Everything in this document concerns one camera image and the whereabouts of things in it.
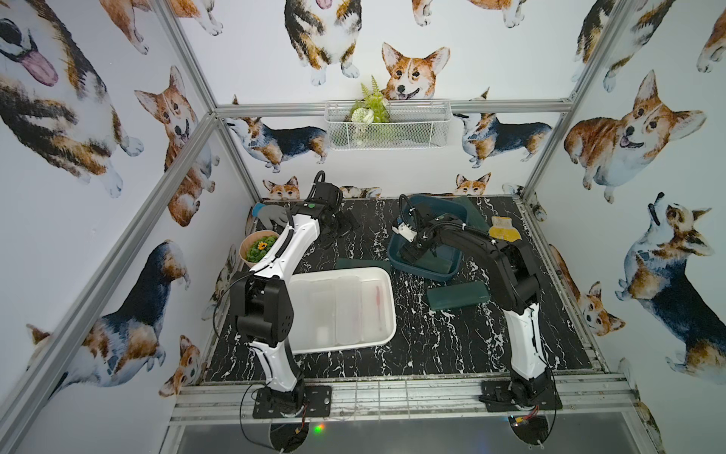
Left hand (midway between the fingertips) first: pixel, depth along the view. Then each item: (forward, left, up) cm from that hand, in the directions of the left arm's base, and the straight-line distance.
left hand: (352, 226), depth 89 cm
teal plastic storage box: (+23, -33, -15) cm, 43 cm away
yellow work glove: (+11, -57, -16) cm, 60 cm away
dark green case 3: (+16, -46, -16) cm, 52 cm away
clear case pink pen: (-21, -6, -16) cm, 27 cm away
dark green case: (-5, -26, -13) cm, 29 cm away
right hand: (0, -19, -11) cm, 22 cm away
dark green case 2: (-16, -34, -17) cm, 41 cm away
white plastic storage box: (-21, +4, -15) cm, 26 cm away
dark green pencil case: (-2, -1, -18) cm, 18 cm away
